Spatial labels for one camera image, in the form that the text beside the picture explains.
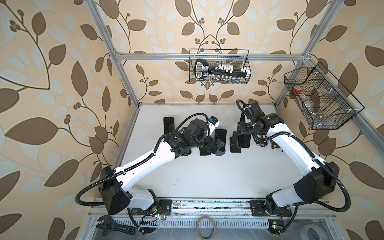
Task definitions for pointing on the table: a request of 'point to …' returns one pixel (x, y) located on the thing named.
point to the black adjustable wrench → (109, 226)
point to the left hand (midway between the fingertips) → (218, 137)
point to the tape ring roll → (215, 228)
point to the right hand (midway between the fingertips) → (244, 130)
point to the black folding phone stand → (234, 147)
